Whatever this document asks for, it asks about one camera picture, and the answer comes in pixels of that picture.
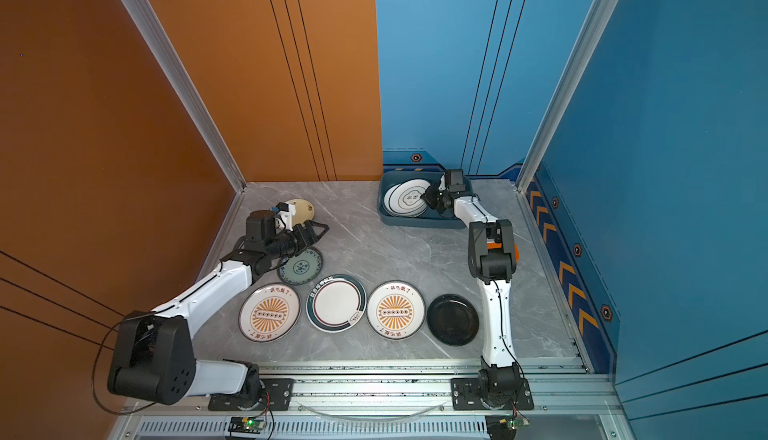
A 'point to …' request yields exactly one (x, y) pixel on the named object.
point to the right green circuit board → (516, 421)
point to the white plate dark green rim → (336, 303)
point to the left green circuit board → (246, 425)
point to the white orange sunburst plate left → (269, 312)
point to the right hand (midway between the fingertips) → (419, 195)
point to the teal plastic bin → (432, 218)
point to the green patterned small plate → (301, 269)
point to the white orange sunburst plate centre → (396, 310)
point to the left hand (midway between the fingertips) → (323, 229)
